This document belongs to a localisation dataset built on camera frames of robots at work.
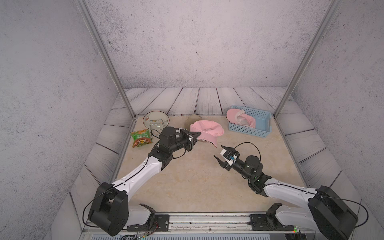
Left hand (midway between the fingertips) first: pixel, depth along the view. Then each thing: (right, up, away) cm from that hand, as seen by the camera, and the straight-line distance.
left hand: (204, 133), depth 73 cm
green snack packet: (-41, -4, +29) cm, 50 cm away
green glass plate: (-31, +11, +28) cm, 44 cm away
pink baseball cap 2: (+29, +11, +42) cm, 52 cm away
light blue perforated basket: (+48, +6, +43) cm, 64 cm away
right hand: (+9, -9, +5) cm, 13 cm away
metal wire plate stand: (-29, +5, +25) cm, 39 cm away
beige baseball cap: (-8, +8, +37) cm, 39 cm away
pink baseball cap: (+4, +1, +8) cm, 9 cm away
